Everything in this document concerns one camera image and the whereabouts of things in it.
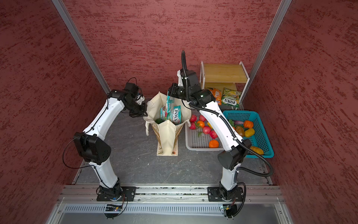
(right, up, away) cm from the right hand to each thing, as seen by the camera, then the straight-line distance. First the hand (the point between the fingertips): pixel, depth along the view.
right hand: (166, 92), depth 71 cm
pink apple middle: (+25, -23, +26) cm, 43 cm away
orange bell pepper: (+55, -19, +27) cm, 65 cm away
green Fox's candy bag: (+42, 0, +26) cm, 50 cm away
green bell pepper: (-8, -17, +19) cm, 26 cm away
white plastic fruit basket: (+16, -32, +24) cm, 43 cm away
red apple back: (+22, -15, +32) cm, 42 cm away
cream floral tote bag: (-1, -23, +8) cm, 24 cm away
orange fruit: (+29, -32, +18) cm, 46 cm away
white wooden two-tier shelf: (+35, +15, +26) cm, 46 cm away
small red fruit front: (+29, -26, +21) cm, 45 cm away
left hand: (-14, -14, +12) cm, 23 cm away
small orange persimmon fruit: (+21, -19, +27) cm, 39 cm away
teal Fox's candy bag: (-1, -13, +21) cm, 25 cm away
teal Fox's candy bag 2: (+2, -11, +20) cm, 23 cm away
